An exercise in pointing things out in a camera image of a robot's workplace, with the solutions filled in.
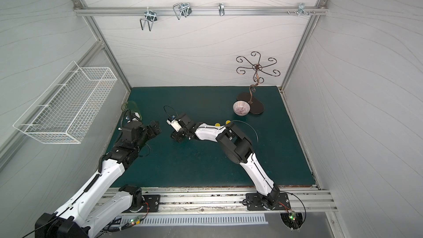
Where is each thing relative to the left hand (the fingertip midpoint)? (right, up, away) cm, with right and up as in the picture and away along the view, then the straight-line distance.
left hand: (152, 125), depth 81 cm
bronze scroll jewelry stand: (+59, +9, +26) cm, 65 cm away
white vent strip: (-3, -38, -13) cm, 41 cm away
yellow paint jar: (+40, 0, +18) cm, 44 cm away
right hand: (+7, -7, +14) cm, 17 cm away
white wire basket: (-32, +7, -13) cm, 35 cm away
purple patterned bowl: (+49, +8, +27) cm, 56 cm away
